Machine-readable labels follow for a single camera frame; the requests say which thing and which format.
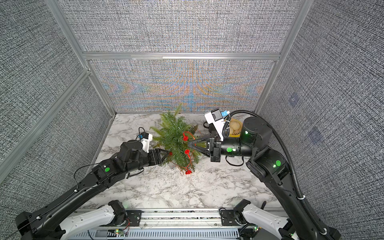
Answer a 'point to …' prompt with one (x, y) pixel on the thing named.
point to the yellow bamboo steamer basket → (235, 128)
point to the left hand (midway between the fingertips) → (168, 153)
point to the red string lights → (185, 138)
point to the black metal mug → (206, 125)
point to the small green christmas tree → (174, 133)
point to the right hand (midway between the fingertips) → (191, 144)
